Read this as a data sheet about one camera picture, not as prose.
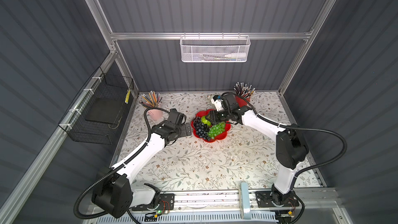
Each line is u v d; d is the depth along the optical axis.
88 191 0.37
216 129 0.94
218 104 0.82
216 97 0.82
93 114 0.70
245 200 0.72
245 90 0.99
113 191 0.39
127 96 0.83
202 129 0.93
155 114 1.01
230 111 0.71
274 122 0.54
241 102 1.01
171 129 0.59
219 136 0.93
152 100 1.02
